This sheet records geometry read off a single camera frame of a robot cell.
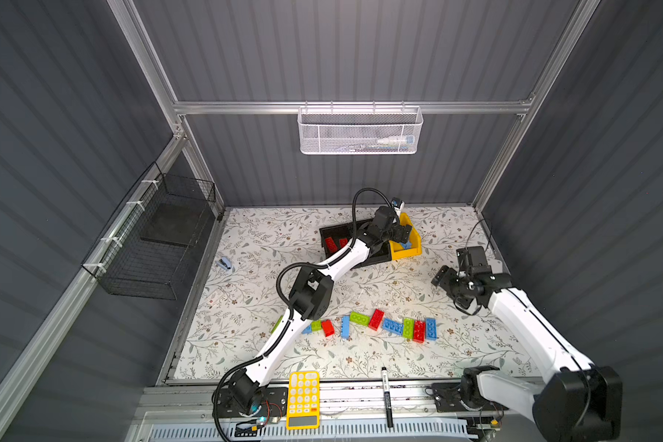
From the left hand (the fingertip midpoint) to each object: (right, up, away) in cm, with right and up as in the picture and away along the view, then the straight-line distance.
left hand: (409, 225), depth 98 cm
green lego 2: (-33, -32, -12) cm, 47 cm away
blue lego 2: (-8, -32, -11) cm, 35 cm away
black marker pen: (-12, -48, -24) cm, 55 cm away
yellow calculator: (-35, -48, -25) cm, 64 cm away
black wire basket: (-77, -7, -25) cm, 82 cm away
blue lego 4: (+1, -7, +7) cm, 10 cm away
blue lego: (-35, -33, -13) cm, 50 cm away
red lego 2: (0, -34, -13) cm, 36 cm away
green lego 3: (-19, -31, -9) cm, 37 cm away
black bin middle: (-13, -9, -17) cm, 23 cm away
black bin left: (-26, -3, +10) cm, 28 cm away
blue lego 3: (+3, -33, -13) cm, 35 cm away
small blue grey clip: (-68, -14, +4) cm, 70 cm away
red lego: (-13, -31, -10) cm, 35 cm away
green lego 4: (-3, -33, -11) cm, 35 cm away
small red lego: (-29, -32, -13) cm, 45 cm away
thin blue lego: (-23, -33, -12) cm, 42 cm away
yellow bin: (-4, -8, +2) cm, 10 cm away
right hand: (+7, -19, -14) cm, 25 cm away
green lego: (-41, -25, -30) cm, 57 cm away
